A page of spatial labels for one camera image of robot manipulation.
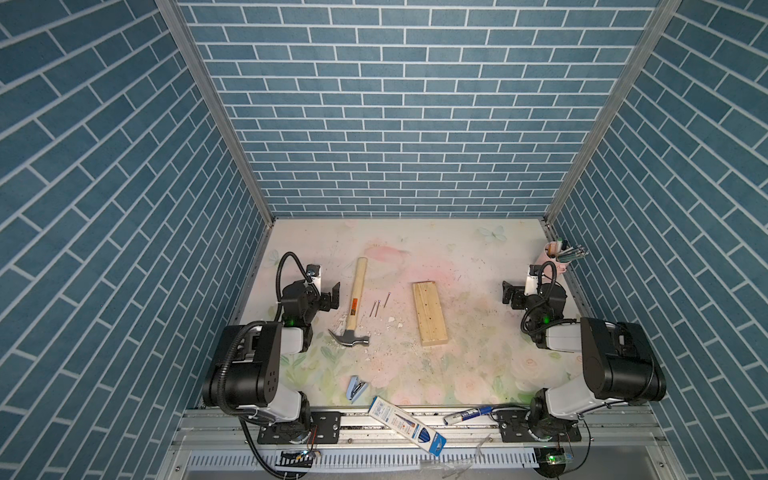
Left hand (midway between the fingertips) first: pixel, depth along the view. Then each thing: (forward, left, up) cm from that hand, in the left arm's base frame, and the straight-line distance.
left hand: (330, 281), depth 93 cm
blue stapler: (-30, -10, -6) cm, 32 cm away
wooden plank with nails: (-9, -31, -4) cm, 33 cm away
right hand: (0, -62, 0) cm, 62 cm away
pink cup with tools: (+8, -75, +5) cm, 75 cm away
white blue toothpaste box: (-39, -24, -5) cm, 46 cm away
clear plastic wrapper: (-47, -34, -8) cm, 59 cm away
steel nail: (-5, -15, -8) cm, 18 cm away
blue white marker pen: (-36, -39, -6) cm, 54 cm away
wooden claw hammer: (-15, -7, -7) cm, 18 cm away
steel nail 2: (-2, -18, -8) cm, 20 cm away
